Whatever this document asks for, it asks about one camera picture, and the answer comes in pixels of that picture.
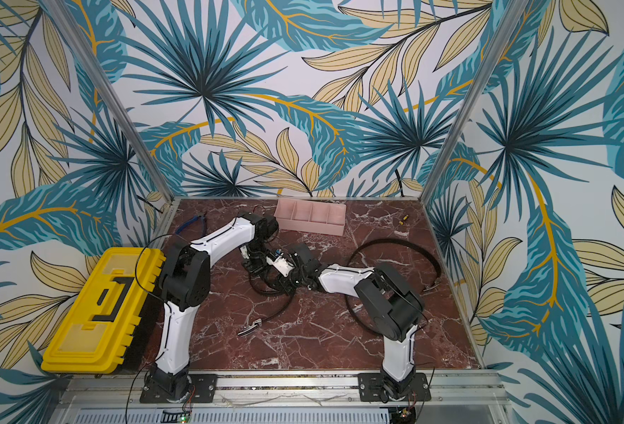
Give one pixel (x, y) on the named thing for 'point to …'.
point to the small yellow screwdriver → (404, 218)
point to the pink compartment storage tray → (310, 216)
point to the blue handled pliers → (192, 220)
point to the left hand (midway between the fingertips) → (269, 278)
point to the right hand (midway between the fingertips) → (275, 280)
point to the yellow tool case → (93, 336)
